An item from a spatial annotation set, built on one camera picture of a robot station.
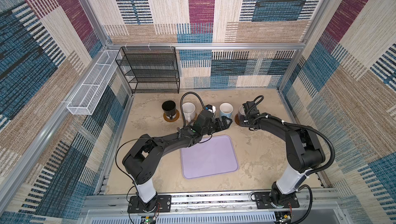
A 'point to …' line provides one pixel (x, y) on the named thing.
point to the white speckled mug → (188, 109)
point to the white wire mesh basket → (87, 97)
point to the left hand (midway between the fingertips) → (229, 121)
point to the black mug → (169, 108)
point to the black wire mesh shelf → (150, 69)
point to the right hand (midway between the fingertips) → (245, 122)
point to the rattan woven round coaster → (191, 123)
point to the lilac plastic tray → (215, 156)
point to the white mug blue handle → (226, 109)
